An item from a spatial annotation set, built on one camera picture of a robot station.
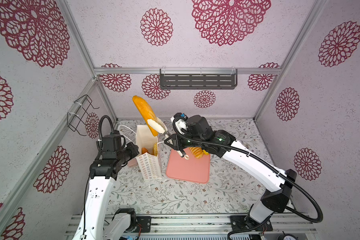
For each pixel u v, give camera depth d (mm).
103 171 462
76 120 748
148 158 731
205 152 505
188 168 934
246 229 603
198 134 505
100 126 515
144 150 884
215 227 738
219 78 941
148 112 648
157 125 648
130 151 632
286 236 683
